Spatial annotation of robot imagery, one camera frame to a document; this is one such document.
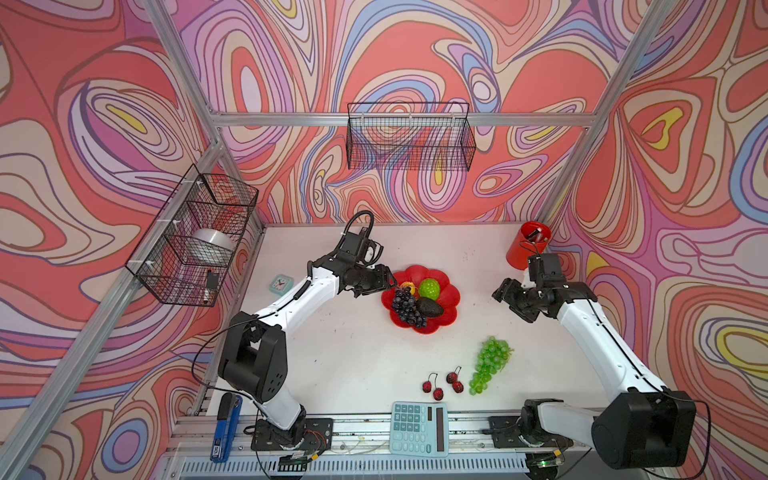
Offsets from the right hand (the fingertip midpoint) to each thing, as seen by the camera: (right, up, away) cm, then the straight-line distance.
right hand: (503, 306), depth 82 cm
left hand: (-31, +7, +2) cm, 31 cm away
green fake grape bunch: (-3, -14, 0) cm, 15 cm away
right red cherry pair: (-14, -20, -1) cm, 25 cm away
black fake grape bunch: (-27, -1, +8) cm, 28 cm away
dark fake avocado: (-20, -2, +8) cm, 21 cm away
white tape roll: (-76, +19, -9) cm, 79 cm away
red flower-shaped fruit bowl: (-13, +1, +13) cm, 18 cm away
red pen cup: (+16, +19, +16) cm, 29 cm away
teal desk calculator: (-25, -29, -10) cm, 39 cm away
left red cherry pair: (-22, -22, -2) cm, 31 cm away
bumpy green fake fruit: (-19, +3, +11) cm, 22 cm away
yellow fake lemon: (-25, +4, +12) cm, 28 cm away
